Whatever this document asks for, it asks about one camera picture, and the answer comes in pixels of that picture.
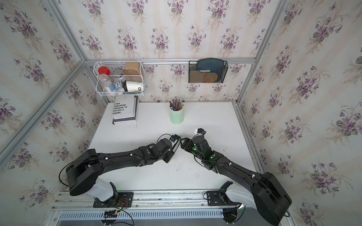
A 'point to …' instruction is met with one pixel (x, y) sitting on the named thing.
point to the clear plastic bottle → (106, 83)
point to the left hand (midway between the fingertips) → (173, 153)
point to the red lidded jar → (103, 70)
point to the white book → (124, 107)
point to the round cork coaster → (210, 77)
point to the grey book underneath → (130, 118)
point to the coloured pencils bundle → (176, 104)
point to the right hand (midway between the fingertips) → (184, 142)
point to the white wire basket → (119, 78)
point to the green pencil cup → (176, 117)
